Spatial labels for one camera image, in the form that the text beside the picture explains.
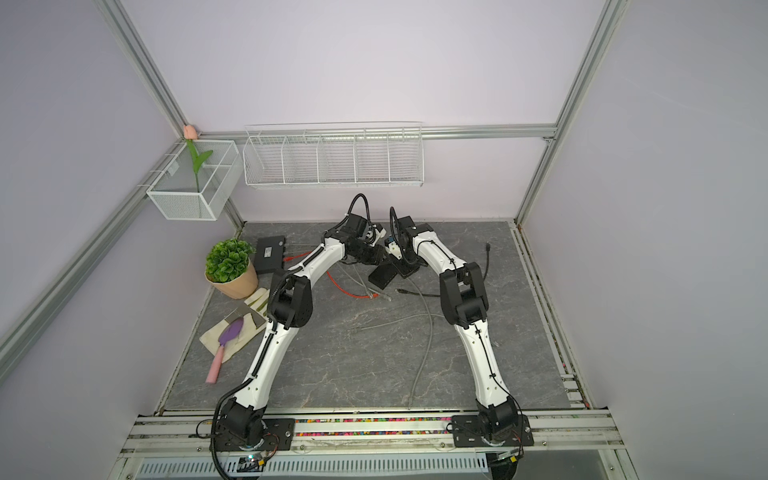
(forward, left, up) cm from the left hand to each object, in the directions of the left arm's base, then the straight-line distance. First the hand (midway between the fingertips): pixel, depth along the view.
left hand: (393, 264), depth 104 cm
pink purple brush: (-21, +52, -2) cm, 56 cm away
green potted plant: (-7, +50, +12) cm, 52 cm away
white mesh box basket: (+6, +60, +31) cm, 67 cm away
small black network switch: (-3, +4, -1) cm, 5 cm away
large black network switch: (+8, +45, -1) cm, 46 cm away
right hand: (-2, -4, -2) cm, 5 cm away
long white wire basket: (+27, +16, +27) cm, 41 cm away
